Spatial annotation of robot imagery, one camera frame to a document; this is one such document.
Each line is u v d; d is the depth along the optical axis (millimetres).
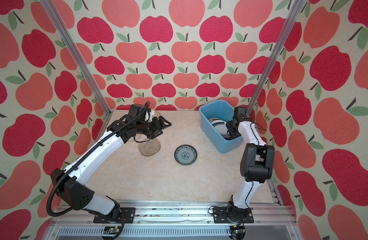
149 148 1010
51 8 702
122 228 675
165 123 687
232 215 676
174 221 733
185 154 962
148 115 614
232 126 718
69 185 401
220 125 1056
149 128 639
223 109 1079
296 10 702
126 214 745
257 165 501
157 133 677
